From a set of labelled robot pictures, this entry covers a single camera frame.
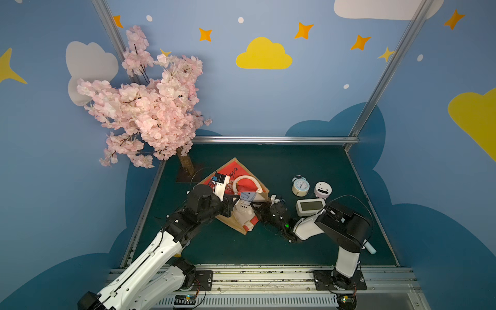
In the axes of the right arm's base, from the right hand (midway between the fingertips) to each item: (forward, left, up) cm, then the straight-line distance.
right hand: (252, 203), depth 89 cm
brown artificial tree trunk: (+19, +35, +6) cm, 41 cm away
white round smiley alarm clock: (+12, -36, -4) cm, 38 cm away
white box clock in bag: (-4, +4, -2) cm, 6 cm away
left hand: (-5, +5, +17) cm, 18 cm away
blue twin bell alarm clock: (+13, -24, -3) cm, 28 cm away
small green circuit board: (-38, +24, -9) cm, 46 cm away
